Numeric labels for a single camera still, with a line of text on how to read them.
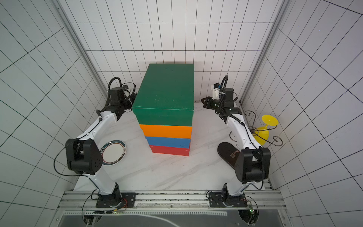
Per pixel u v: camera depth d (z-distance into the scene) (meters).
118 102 0.68
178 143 0.81
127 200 0.72
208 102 0.73
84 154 0.47
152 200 0.74
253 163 0.44
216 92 0.74
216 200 0.72
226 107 0.63
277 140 0.61
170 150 0.83
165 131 0.69
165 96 0.58
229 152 0.88
